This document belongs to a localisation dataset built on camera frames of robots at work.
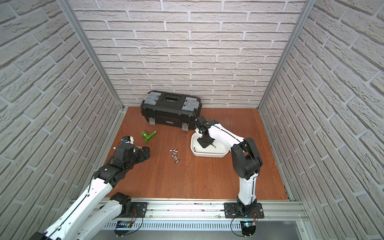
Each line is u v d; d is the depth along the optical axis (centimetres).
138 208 74
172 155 92
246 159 49
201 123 74
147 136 100
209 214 74
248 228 70
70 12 71
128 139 69
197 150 96
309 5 69
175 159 92
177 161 90
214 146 97
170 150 95
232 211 74
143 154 71
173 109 97
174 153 94
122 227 71
